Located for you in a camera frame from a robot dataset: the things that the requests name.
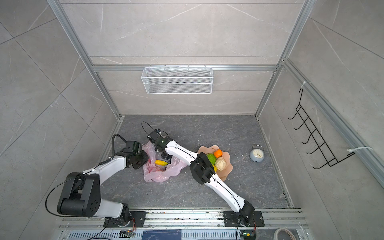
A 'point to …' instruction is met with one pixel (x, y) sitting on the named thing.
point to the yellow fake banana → (161, 162)
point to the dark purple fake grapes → (166, 157)
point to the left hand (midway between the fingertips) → (147, 155)
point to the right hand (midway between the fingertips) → (158, 145)
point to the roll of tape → (289, 232)
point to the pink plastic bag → (175, 166)
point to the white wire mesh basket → (178, 80)
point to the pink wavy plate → (209, 149)
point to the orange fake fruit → (218, 153)
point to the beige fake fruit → (220, 163)
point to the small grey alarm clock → (257, 154)
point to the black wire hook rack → (312, 130)
